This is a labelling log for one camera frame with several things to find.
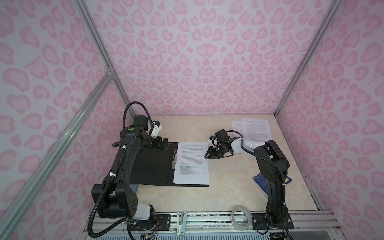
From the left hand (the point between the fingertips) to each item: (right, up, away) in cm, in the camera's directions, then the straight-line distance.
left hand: (160, 142), depth 81 cm
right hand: (+26, -9, +14) cm, 31 cm away
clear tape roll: (+43, -36, -12) cm, 58 cm away
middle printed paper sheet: (+50, +9, +33) cm, 61 cm away
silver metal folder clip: (+5, -13, +13) cm, 19 cm away
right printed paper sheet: (+63, +6, +30) cm, 71 cm away
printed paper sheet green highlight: (+17, -16, +12) cm, 26 cm away
